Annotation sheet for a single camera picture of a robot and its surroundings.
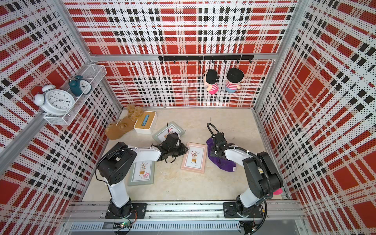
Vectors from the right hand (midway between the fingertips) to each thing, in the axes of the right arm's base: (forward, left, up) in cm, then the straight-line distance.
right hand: (217, 151), depth 94 cm
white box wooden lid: (+22, +50, +4) cm, 55 cm away
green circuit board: (-39, +48, +2) cm, 62 cm away
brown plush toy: (+13, +67, +8) cm, 69 cm away
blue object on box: (+25, +53, +3) cm, 58 cm away
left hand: (+2, +18, +1) cm, 18 cm away
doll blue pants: (+36, -11, +32) cm, 50 cm away
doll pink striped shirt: (+37, +4, +31) cm, 49 cm away
